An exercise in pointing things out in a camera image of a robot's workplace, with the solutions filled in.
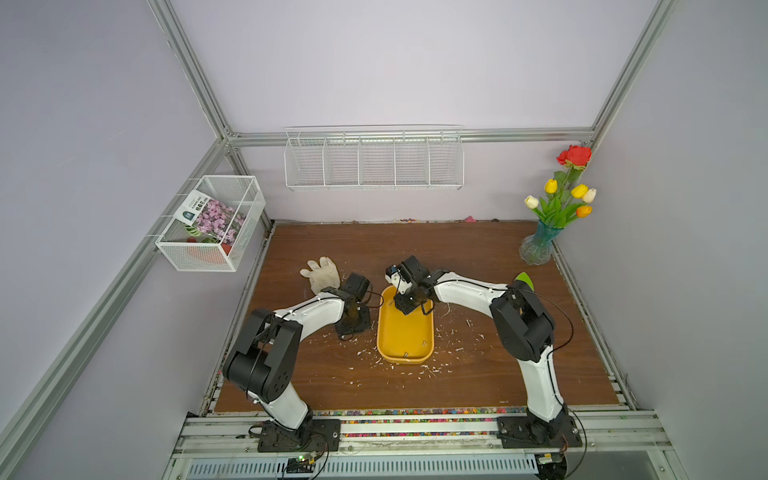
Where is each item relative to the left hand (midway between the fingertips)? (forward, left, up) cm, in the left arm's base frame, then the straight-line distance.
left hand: (362, 328), depth 91 cm
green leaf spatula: (+16, -57, -1) cm, 59 cm away
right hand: (+9, -12, 0) cm, 15 cm away
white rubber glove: (+22, +14, -1) cm, 26 cm away
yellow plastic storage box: (-5, -12, +2) cm, 13 cm away
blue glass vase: (+22, -61, +7) cm, 65 cm away
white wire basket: (+11, +41, +29) cm, 51 cm away
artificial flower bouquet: (+28, -66, +24) cm, 75 cm away
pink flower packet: (+17, +35, +34) cm, 52 cm away
